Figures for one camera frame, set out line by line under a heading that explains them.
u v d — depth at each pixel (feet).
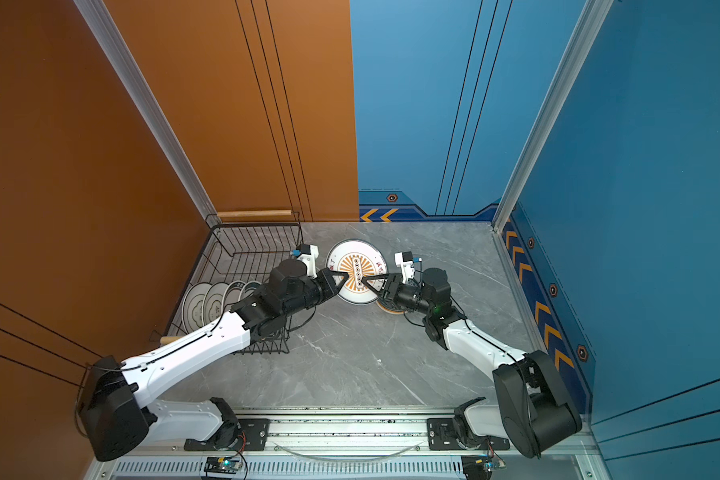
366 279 2.46
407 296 2.32
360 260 2.59
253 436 2.42
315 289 2.15
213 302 2.78
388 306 3.09
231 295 2.77
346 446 2.38
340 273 2.43
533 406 1.38
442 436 2.38
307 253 2.29
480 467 2.29
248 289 2.78
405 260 2.48
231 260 3.54
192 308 2.73
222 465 2.33
